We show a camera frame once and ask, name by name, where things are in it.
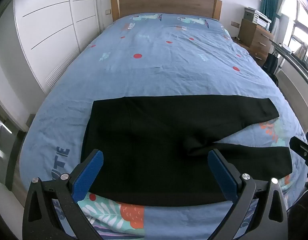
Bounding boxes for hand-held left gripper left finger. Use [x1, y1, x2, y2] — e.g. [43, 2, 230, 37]
[22, 149, 104, 240]

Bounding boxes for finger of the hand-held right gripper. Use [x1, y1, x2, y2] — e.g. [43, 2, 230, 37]
[289, 136, 308, 167]

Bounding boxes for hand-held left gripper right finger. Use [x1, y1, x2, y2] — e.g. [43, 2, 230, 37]
[207, 149, 289, 240]

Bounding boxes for black pants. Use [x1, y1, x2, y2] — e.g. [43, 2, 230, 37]
[80, 95, 293, 207]

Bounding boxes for glass desk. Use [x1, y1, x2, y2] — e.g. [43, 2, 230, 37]
[269, 39, 308, 90]

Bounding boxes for black bag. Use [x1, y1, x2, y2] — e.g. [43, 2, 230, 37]
[262, 52, 280, 74]

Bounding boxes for window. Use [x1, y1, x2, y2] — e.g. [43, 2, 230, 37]
[279, 0, 308, 63]

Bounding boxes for wooden dresser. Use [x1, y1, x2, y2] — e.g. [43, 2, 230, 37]
[238, 19, 274, 61]

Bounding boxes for blue printed bedsheet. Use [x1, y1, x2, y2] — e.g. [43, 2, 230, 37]
[19, 12, 308, 240]

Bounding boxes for white printer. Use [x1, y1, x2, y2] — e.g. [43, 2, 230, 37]
[252, 10, 272, 29]

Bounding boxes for teal curtain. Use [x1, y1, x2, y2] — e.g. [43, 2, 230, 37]
[260, 0, 281, 33]

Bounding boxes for white wardrobe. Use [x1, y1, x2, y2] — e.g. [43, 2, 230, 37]
[0, 0, 99, 133]

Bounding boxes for wooden headboard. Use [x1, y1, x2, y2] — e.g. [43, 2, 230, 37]
[110, 0, 222, 22]

